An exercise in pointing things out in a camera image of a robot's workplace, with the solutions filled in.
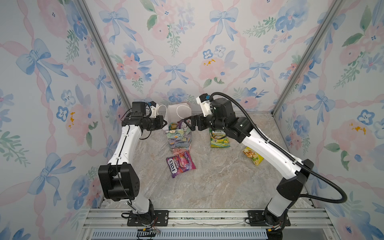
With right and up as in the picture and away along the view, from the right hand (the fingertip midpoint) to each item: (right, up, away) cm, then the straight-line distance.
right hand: (191, 116), depth 70 cm
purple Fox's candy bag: (-7, -27, +20) cm, 34 cm away
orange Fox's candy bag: (-13, -5, +28) cm, 31 cm away
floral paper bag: (-6, -8, +10) cm, 15 cm away
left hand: (-14, -2, +13) cm, 19 cm away
